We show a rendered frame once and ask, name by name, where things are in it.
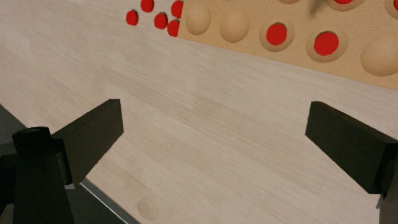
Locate tan counting tray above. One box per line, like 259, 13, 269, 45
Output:
177, 0, 398, 91

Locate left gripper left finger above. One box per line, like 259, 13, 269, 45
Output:
0, 99, 124, 224

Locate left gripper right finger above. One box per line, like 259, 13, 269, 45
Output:
305, 101, 398, 224

